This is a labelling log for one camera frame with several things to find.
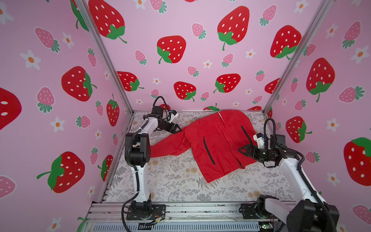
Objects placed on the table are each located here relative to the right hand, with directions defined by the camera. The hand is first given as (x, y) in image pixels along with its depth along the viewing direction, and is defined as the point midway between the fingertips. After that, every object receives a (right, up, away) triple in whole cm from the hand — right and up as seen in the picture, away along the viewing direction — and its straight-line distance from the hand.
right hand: (243, 152), depth 81 cm
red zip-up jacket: (-13, +4, +20) cm, 24 cm away
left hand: (-39, +13, +19) cm, 46 cm away
